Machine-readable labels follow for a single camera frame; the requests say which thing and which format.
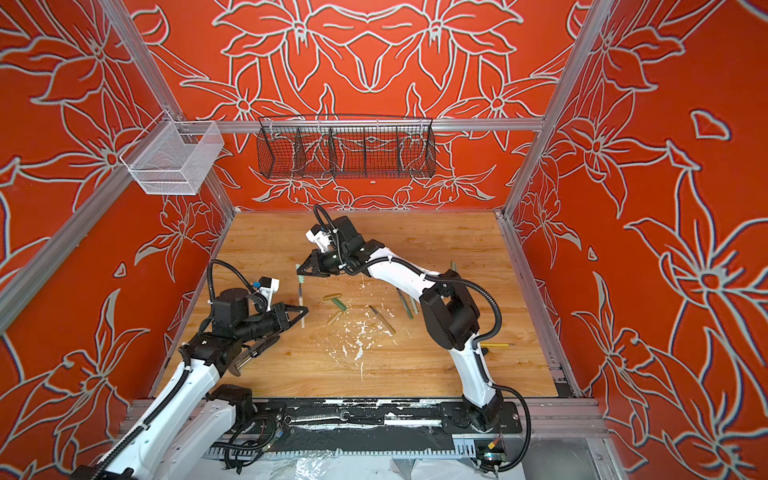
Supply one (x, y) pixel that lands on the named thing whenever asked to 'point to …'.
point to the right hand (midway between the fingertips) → (293, 272)
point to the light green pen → (414, 305)
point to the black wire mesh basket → (333, 146)
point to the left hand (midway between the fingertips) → (305, 310)
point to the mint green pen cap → (300, 276)
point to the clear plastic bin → (174, 157)
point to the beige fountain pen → (300, 303)
